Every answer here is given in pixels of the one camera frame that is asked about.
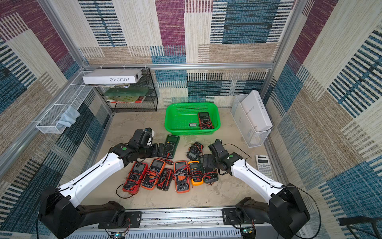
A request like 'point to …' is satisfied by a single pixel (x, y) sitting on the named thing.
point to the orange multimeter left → (155, 168)
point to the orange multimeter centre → (182, 177)
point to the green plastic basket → (182, 119)
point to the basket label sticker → (193, 124)
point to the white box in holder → (256, 111)
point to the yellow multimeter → (196, 173)
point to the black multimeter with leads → (165, 180)
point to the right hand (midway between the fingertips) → (211, 159)
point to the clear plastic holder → (252, 138)
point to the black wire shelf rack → (148, 103)
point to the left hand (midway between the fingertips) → (159, 148)
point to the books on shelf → (126, 94)
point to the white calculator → (263, 165)
